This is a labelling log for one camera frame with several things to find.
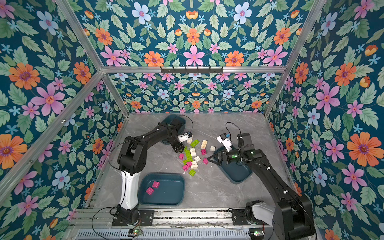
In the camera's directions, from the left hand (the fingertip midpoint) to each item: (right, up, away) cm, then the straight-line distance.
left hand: (182, 143), depth 97 cm
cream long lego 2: (+15, -1, +3) cm, 15 cm away
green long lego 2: (+4, -8, -2) cm, 9 cm away
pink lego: (-15, -24, -16) cm, 33 cm away
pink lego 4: (+4, -14, -8) cm, 16 cm away
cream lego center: (+7, -6, -2) cm, 10 cm away
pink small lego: (-13, -22, -15) cm, 29 cm away
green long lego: (+8, 0, +4) cm, 9 cm away
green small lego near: (+7, -17, -9) cm, 20 cm away
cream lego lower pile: (+8, -13, -8) cm, 17 cm away
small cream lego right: (+20, -4, +1) cm, 21 cm away
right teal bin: (+32, -15, -13) cm, 38 cm away
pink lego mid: (0, -8, -4) cm, 9 cm away
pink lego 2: (+14, -6, -2) cm, 15 cm away
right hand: (+19, -4, -22) cm, 29 cm away
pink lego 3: (+16, -11, -5) cm, 19 cm away
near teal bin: (-10, -24, -15) cm, 30 cm away
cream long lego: (+5, +1, +4) cm, 6 cm away
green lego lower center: (+3, -11, -4) cm, 12 cm away
